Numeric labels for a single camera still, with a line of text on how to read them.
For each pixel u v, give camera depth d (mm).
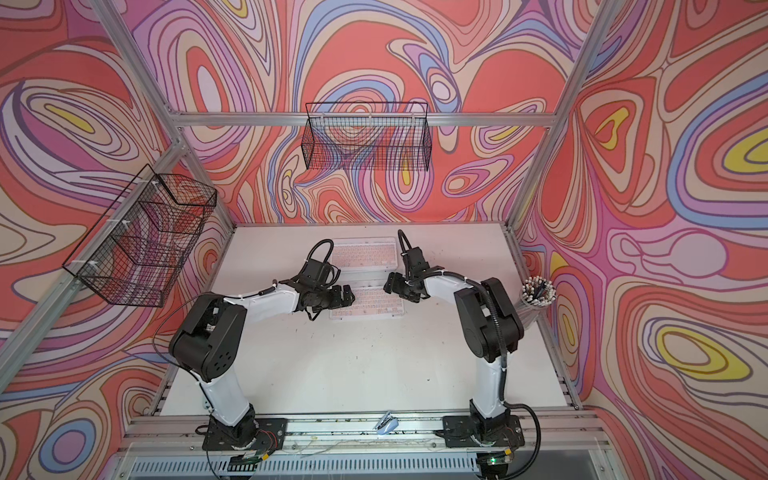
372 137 962
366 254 1070
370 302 964
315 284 765
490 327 506
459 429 742
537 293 830
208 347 485
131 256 723
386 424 736
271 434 728
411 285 746
